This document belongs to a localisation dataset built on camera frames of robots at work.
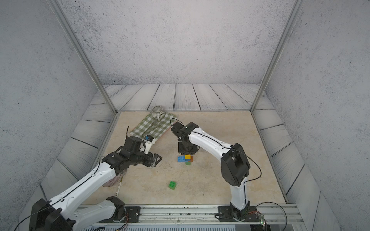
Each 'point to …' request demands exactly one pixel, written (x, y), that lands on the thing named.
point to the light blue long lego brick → (181, 159)
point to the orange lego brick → (191, 158)
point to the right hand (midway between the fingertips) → (186, 154)
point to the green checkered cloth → (149, 125)
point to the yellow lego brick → (188, 157)
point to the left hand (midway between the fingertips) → (158, 156)
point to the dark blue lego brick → (188, 160)
